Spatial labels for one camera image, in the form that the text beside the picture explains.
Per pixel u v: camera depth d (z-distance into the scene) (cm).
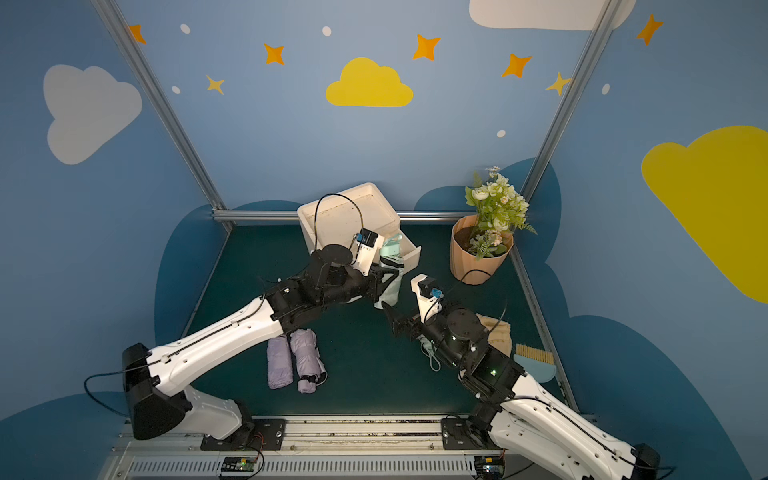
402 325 57
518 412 47
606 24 71
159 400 40
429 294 54
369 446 74
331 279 52
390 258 64
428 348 88
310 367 81
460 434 74
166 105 85
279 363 84
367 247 58
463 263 95
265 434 74
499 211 85
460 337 48
